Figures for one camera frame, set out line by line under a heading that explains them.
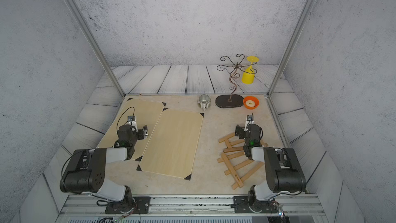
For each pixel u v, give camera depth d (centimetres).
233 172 79
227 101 115
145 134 89
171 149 91
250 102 111
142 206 73
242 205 71
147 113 112
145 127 89
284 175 44
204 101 111
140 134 85
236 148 91
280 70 107
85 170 45
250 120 80
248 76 101
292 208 73
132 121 81
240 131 85
